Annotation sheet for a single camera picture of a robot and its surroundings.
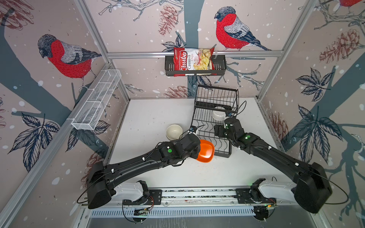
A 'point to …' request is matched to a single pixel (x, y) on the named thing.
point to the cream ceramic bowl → (174, 132)
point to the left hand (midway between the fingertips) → (198, 147)
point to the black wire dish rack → (212, 106)
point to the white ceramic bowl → (219, 116)
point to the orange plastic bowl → (206, 151)
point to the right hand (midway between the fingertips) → (218, 128)
